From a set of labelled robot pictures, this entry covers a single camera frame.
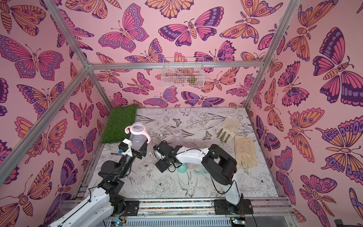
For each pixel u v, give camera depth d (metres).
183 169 0.82
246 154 0.92
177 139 0.99
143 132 0.62
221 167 0.49
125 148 0.57
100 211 0.58
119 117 1.09
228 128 1.06
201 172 0.83
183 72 0.95
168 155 0.68
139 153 0.65
